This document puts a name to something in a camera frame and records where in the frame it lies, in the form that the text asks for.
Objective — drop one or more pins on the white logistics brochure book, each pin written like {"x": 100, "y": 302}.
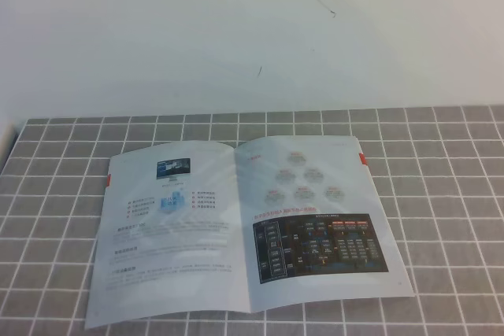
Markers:
{"x": 202, "y": 226}

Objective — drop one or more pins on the grey grid tablecloth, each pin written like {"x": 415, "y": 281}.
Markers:
{"x": 438, "y": 172}

